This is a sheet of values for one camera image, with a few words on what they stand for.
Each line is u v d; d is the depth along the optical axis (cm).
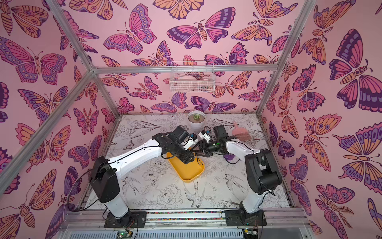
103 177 44
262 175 47
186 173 87
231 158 95
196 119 103
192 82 93
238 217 72
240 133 107
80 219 76
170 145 58
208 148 79
